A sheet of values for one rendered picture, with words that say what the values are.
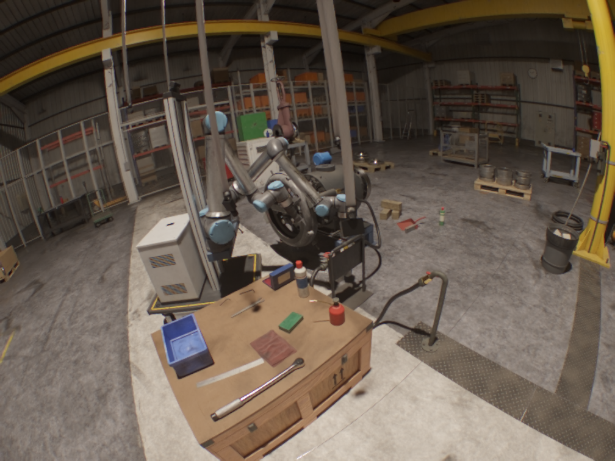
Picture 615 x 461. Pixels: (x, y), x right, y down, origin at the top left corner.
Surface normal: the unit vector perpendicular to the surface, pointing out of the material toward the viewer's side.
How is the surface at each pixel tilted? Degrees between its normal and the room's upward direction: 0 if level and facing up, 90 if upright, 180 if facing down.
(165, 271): 90
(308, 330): 0
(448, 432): 0
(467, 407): 0
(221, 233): 95
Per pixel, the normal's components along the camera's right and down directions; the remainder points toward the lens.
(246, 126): 0.56, 0.27
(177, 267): 0.15, 0.39
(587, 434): -0.12, -0.91
